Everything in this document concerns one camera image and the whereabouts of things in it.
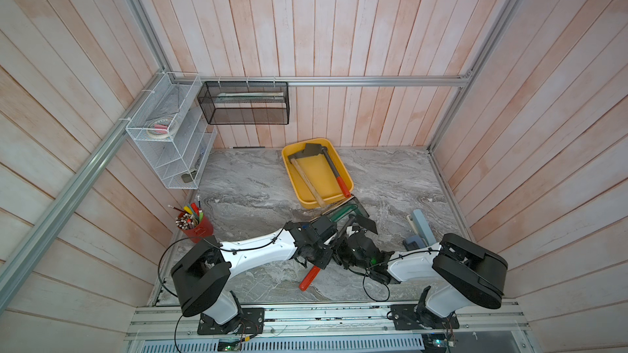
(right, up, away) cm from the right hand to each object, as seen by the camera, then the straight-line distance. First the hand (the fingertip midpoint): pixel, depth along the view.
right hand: (321, 245), depth 85 cm
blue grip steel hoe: (+6, +11, +13) cm, 18 cm away
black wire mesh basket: (-33, +57, +22) cm, 69 cm away
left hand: (0, -4, -5) cm, 6 cm away
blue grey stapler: (+33, 0, +1) cm, 33 cm away
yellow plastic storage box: (+1, +26, +26) cm, 37 cm away
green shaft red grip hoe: (+13, +11, +12) cm, 21 cm away
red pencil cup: (-42, +5, -1) cm, 43 cm away
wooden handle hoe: (0, +15, +7) cm, 16 cm away
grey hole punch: (+37, +5, +3) cm, 38 cm away
